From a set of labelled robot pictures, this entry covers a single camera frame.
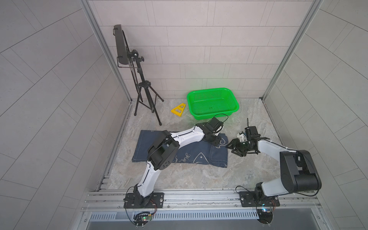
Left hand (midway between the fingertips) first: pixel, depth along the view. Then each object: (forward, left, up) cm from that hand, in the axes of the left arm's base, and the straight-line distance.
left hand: (219, 140), depth 91 cm
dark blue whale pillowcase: (-8, +13, -1) cm, 15 cm away
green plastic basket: (+32, +7, -1) cm, 33 cm away
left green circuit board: (-40, +40, 0) cm, 57 cm away
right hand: (-4, -6, -1) cm, 7 cm away
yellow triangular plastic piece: (+26, +27, -2) cm, 38 cm away
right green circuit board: (-39, -17, -2) cm, 43 cm away
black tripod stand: (+24, +48, +16) cm, 55 cm away
